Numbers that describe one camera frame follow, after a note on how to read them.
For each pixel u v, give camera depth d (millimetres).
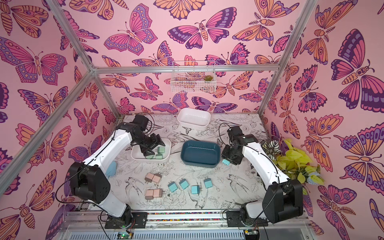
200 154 971
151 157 945
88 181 441
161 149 973
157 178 861
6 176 497
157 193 815
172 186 834
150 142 749
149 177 865
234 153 683
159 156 948
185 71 947
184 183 848
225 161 778
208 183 852
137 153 978
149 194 803
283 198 406
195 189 817
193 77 956
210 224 730
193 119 1203
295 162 744
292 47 830
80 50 834
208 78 920
